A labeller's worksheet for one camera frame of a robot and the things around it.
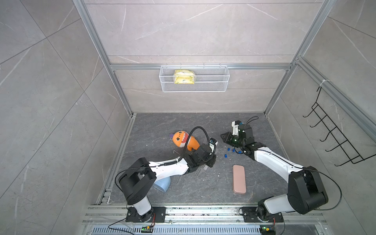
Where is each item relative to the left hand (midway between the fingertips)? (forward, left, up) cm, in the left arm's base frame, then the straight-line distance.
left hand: (216, 152), depth 83 cm
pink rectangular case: (-14, -12, -9) cm, 21 cm away
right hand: (+10, -4, +3) cm, 11 cm away
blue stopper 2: (-3, -8, +7) cm, 11 cm away
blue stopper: (+4, -8, -12) cm, 15 cm away
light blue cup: (-15, +30, -4) cm, 34 cm away
